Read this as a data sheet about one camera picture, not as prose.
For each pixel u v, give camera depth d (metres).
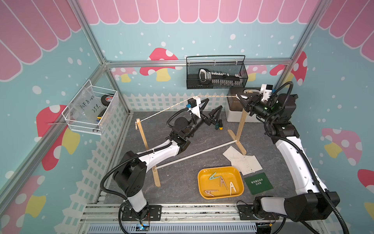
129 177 0.45
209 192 0.79
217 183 0.84
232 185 0.82
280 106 0.48
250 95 0.61
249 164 0.92
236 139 1.00
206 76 0.89
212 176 0.85
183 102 0.59
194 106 0.59
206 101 0.71
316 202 0.38
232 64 0.89
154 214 0.75
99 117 0.65
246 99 0.62
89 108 0.71
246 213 0.74
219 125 1.09
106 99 0.81
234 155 0.95
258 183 0.85
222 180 0.83
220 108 0.63
